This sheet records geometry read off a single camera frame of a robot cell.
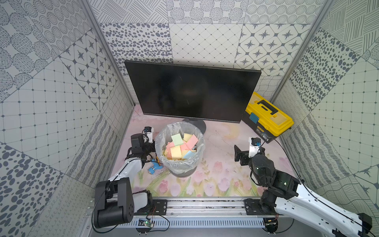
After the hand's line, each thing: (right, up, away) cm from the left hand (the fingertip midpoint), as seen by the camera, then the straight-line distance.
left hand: (156, 138), depth 89 cm
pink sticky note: (+22, 0, -11) cm, 25 cm away
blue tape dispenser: (+1, -16, -4) cm, 17 cm away
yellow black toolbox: (+68, +12, +1) cm, 69 cm away
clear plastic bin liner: (+8, +3, -17) cm, 20 cm away
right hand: (+49, -2, -16) cm, 51 cm away
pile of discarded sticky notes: (+17, -4, -14) cm, 22 cm away
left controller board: (+1, -39, -19) cm, 43 cm away
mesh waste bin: (+15, -2, -13) cm, 20 cm away
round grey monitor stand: (+27, +8, +17) cm, 33 cm away
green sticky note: (+14, 0, -10) cm, 17 cm away
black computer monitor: (+34, +29, +10) cm, 46 cm away
